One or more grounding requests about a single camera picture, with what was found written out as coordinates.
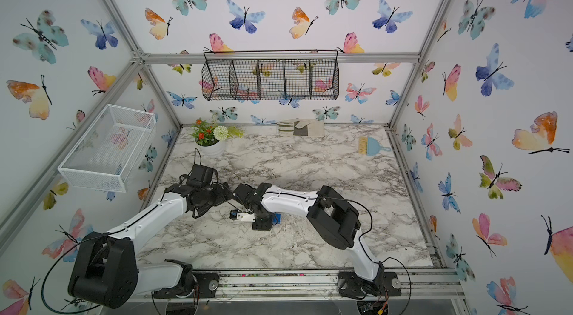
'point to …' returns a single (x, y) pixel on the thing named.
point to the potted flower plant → (210, 139)
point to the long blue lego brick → (278, 219)
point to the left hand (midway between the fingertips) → (226, 195)
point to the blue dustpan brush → (370, 146)
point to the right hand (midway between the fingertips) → (263, 219)
